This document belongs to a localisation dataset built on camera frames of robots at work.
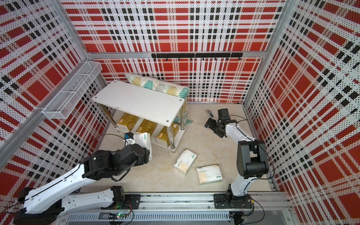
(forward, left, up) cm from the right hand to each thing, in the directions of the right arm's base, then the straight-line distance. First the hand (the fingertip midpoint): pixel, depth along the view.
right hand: (211, 127), depth 94 cm
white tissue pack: (-20, +37, +19) cm, 46 cm away
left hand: (-25, +36, +13) cm, 46 cm away
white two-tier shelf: (-3, +32, +24) cm, 40 cm away
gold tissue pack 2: (-2, +43, +5) cm, 43 cm away
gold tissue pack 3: (-11, +31, +5) cm, 33 cm away
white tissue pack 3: (-29, +4, -4) cm, 30 cm away
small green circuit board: (-49, +52, -7) cm, 72 cm away
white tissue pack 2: (-23, +18, -3) cm, 29 cm away
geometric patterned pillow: (+6, +20, +27) cm, 34 cm away
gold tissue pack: (+3, +56, +4) cm, 57 cm away
